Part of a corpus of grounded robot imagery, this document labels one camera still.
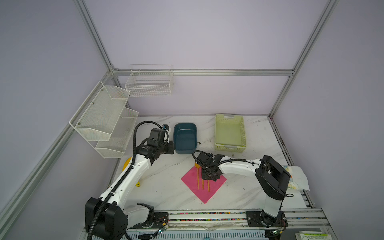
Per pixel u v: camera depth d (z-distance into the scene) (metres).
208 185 0.84
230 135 1.11
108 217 0.38
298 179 0.80
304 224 0.74
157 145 0.60
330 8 0.68
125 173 0.46
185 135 1.07
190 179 0.88
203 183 0.86
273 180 0.47
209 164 0.68
